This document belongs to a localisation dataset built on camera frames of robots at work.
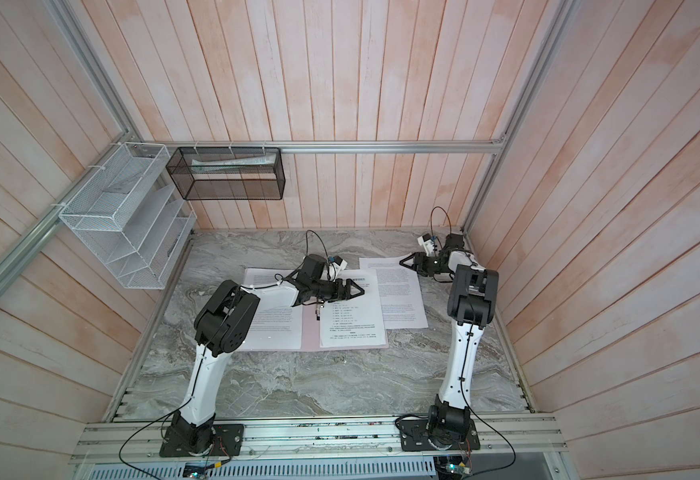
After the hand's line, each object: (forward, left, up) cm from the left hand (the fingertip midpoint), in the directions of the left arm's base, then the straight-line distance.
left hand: (357, 297), depth 96 cm
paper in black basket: (+29, +39, +31) cm, 57 cm away
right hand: (+16, -18, -3) cm, 25 cm away
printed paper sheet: (+5, -15, -4) cm, 16 cm away
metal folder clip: (-4, +13, -3) cm, 14 cm away
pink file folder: (-12, +14, -3) cm, 19 cm away
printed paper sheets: (-6, 0, -4) cm, 7 cm away
